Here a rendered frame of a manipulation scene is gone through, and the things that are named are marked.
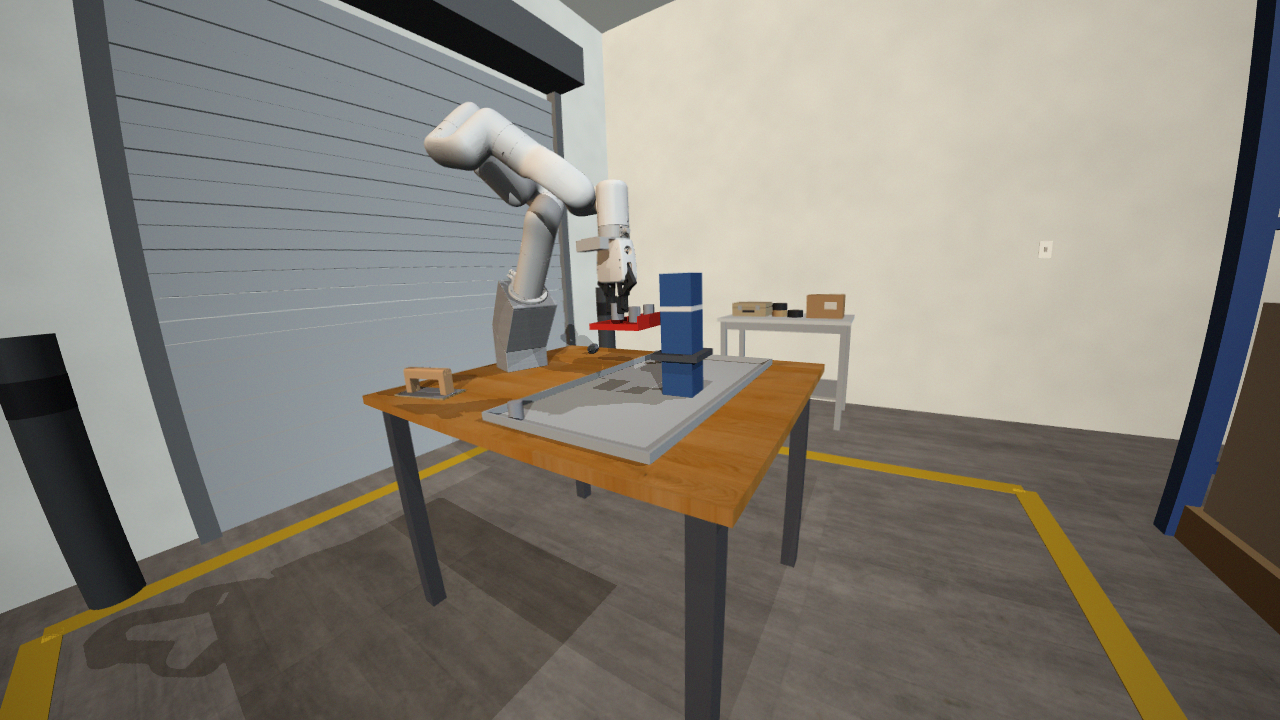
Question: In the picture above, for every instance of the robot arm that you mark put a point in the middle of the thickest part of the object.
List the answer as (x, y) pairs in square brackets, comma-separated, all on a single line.
[(487, 136)]

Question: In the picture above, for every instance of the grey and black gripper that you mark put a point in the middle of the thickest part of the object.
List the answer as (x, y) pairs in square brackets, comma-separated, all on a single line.
[(612, 266)]

